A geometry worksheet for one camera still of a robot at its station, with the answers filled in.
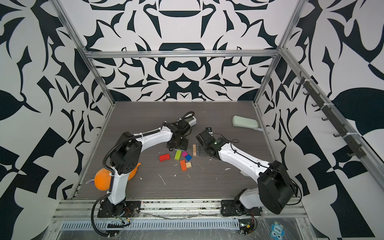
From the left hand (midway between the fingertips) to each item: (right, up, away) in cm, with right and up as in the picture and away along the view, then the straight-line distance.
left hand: (182, 143), depth 94 cm
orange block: (+1, -11, -7) cm, 13 cm away
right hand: (+14, -1, -9) cm, 17 cm away
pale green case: (+40, +14, +13) cm, 44 cm away
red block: (-11, -7, -4) cm, 13 cm away
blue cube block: (+4, -8, -3) cm, 9 cm away
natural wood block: (+8, -4, 0) cm, 9 cm away
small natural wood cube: (+4, -11, -6) cm, 13 cm away
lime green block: (-2, -6, -3) cm, 7 cm away
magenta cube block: (+2, -6, -3) cm, 7 cm away
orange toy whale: (-39, -15, -18) cm, 45 cm away
